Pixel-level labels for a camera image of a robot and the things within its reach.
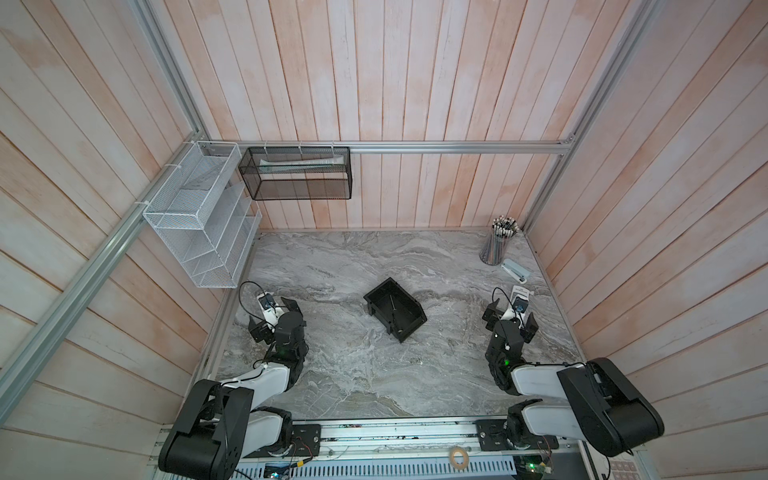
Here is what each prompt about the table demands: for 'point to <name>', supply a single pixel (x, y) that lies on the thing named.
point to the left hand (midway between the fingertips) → (272, 310)
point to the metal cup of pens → (494, 250)
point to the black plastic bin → (396, 308)
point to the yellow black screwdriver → (394, 317)
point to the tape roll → (459, 458)
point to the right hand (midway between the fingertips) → (515, 306)
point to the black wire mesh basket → (298, 173)
